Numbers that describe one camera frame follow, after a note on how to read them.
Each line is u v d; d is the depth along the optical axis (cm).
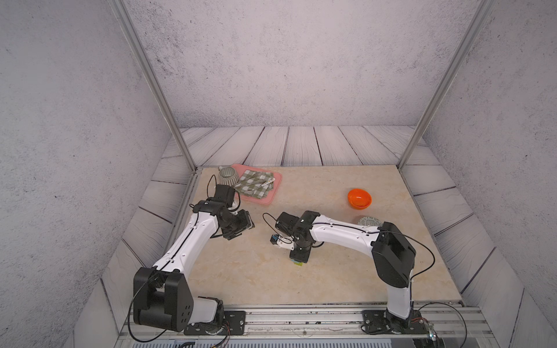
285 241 74
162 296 41
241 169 119
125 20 72
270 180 114
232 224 70
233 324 73
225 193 66
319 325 74
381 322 73
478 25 73
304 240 63
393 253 47
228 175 108
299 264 87
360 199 105
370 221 96
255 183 113
